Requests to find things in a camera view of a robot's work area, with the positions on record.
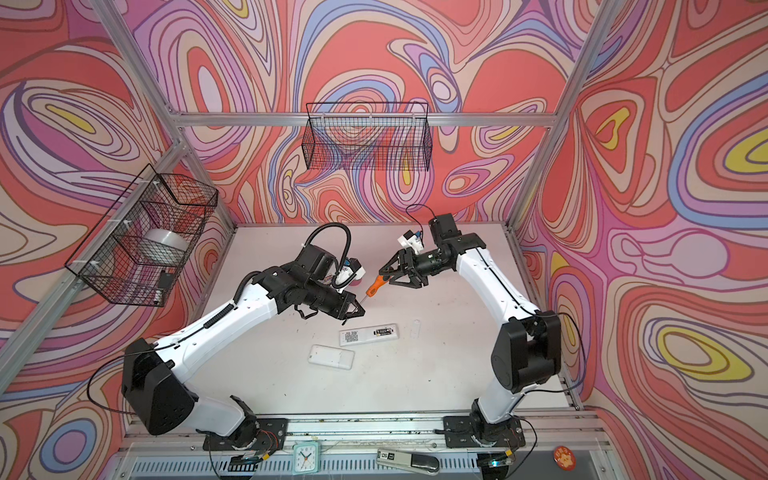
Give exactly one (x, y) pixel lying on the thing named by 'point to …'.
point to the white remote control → (365, 335)
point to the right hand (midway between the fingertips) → (389, 283)
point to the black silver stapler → (408, 462)
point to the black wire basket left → (136, 249)
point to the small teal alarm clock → (305, 458)
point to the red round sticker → (564, 457)
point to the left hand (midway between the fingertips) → (365, 311)
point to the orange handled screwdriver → (373, 289)
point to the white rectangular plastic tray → (331, 356)
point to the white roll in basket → (162, 247)
